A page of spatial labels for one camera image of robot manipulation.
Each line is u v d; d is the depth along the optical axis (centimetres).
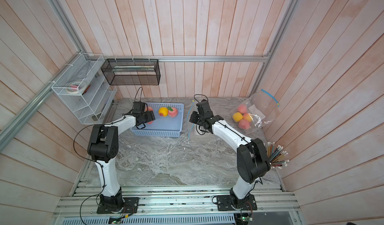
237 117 102
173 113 106
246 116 100
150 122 98
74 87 73
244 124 98
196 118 80
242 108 107
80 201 78
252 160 46
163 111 107
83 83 76
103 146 54
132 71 104
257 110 104
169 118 106
